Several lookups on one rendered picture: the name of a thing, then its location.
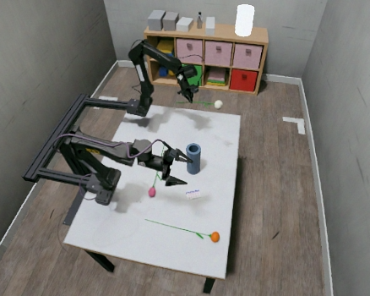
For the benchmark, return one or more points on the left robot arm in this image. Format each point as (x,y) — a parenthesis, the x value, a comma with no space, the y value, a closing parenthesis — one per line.
(173,64)

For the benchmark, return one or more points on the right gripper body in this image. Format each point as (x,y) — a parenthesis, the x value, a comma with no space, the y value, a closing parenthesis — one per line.
(160,164)

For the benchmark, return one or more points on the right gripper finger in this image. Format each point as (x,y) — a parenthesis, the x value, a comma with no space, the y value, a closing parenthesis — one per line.
(172,181)
(180,159)

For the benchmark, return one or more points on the blue-grey hollow cylinder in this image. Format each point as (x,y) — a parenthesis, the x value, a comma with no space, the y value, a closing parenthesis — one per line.
(193,151)

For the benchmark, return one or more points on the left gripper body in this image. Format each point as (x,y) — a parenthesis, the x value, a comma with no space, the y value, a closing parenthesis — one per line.
(185,87)

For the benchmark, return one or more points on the pink tulip with green stem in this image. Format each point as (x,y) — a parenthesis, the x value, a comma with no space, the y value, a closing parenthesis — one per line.
(152,189)

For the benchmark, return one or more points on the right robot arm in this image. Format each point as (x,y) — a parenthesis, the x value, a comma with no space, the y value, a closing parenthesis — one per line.
(80,146)

